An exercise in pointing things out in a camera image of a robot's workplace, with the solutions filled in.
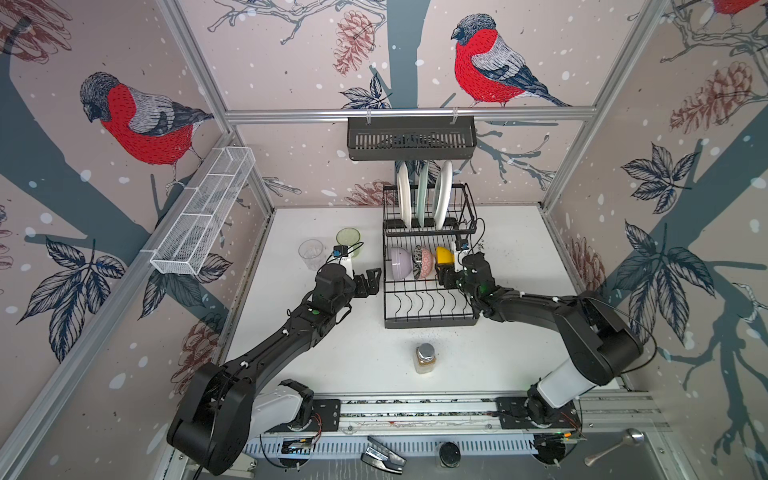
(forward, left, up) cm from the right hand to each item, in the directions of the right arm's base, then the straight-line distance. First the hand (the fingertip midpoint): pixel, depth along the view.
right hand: (443, 266), depth 93 cm
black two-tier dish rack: (-9, +8, -7) cm, 14 cm away
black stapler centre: (-48, +17, -6) cm, 52 cm away
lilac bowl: (-1, +13, +3) cm, 14 cm away
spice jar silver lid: (-29, +6, +2) cm, 30 cm away
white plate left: (+6, +13, +27) cm, 31 cm away
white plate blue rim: (+4, +2, +27) cm, 27 cm away
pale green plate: (+5, +8, +26) cm, 28 cm away
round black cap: (-48, +2, +1) cm, 48 cm away
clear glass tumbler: (+7, +46, -4) cm, 46 cm away
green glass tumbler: (+11, +32, 0) cm, 34 cm away
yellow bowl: (+2, 0, +3) cm, 4 cm away
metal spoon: (-42, -42, -8) cm, 60 cm away
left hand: (-8, +23, +9) cm, 25 cm away
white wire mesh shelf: (0, +67, +25) cm, 71 cm away
